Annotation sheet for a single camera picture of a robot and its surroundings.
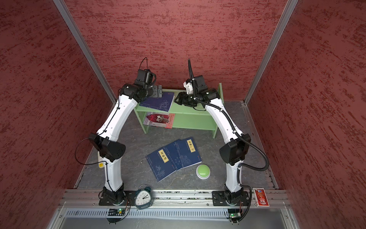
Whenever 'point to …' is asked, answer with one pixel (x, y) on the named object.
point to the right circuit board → (234, 215)
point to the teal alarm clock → (143, 197)
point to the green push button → (203, 171)
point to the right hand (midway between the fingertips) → (179, 103)
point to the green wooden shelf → (181, 117)
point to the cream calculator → (101, 164)
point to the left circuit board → (115, 212)
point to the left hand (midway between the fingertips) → (152, 92)
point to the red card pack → (260, 197)
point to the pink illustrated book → (159, 119)
